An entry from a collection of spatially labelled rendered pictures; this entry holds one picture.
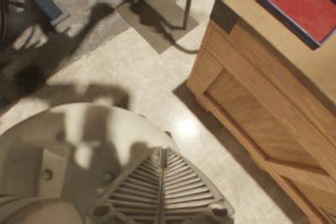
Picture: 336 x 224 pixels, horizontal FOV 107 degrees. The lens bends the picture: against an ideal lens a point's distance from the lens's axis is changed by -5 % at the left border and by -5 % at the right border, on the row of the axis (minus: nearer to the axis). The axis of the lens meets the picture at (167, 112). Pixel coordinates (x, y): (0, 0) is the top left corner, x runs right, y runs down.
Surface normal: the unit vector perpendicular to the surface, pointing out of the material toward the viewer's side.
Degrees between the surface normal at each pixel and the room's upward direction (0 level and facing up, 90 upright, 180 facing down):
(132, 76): 0
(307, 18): 0
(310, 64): 0
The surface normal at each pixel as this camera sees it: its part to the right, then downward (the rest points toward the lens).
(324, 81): 0.00, -0.18
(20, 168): 0.96, -0.05
